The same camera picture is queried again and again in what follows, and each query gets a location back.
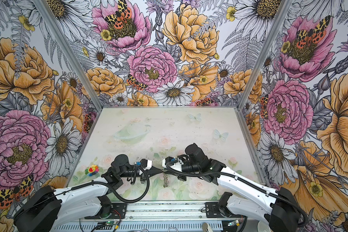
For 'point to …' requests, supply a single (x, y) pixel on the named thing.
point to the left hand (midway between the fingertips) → (162, 172)
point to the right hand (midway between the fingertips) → (167, 172)
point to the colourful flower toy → (92, 170)
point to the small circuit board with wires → (107, 225)
